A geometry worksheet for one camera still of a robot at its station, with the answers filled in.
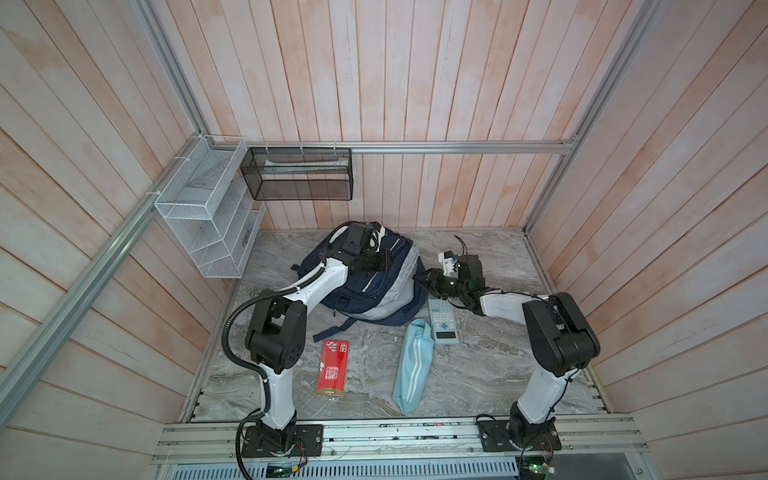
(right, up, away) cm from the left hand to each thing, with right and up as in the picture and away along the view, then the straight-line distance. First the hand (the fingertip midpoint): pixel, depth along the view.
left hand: (393, 263), depth 91 cm
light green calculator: (+16, -18, +1) cm, 24 cm away
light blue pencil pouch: (+6, -27, -11) cm, 29 cm away
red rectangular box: (-18, -30, -6) cm, 36 cm away
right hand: (+7, -5, +2) cm, 9 cm away
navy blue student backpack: (+1, -10, -3) cm, 10 cm away
